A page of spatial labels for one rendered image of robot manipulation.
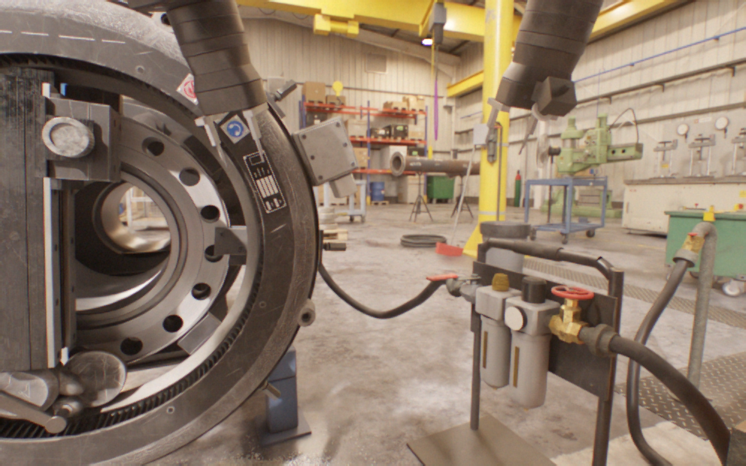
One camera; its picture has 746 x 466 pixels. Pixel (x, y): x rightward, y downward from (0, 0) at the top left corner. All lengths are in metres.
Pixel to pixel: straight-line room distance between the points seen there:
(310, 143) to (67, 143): 0.35
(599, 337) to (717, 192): 5.46
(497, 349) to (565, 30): 0.67
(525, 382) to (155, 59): 0.88
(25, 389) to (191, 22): 0.54
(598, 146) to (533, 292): 10.62
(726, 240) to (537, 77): 2.91
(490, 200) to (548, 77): 3.56
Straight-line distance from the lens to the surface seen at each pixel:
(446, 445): 1.15
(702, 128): 7.18
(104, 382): 0.76
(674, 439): 1.44
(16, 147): 0.65
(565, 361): 0.89
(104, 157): 0.58
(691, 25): 12.79
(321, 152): 0.70
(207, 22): 0.47
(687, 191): 6.39
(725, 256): 3.33
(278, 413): 1.17
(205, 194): 0.76
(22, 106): 0.65
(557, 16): 0.47
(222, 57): 0.48
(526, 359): 0.86
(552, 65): 0.48
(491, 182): 3.99
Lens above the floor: 0.69
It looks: 7 degrees down
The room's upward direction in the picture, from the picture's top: straight up
